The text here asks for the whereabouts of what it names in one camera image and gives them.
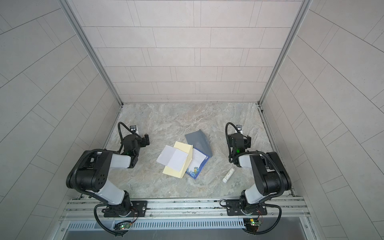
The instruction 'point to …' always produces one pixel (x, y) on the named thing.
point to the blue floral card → (199, 161)
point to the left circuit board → (125, 226)
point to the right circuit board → (252, 224)
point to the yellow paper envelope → (186, 148)
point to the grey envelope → (197, 139)
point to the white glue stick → (228, 175)
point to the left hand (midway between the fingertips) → (142, 131)
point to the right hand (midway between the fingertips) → (238, 133)
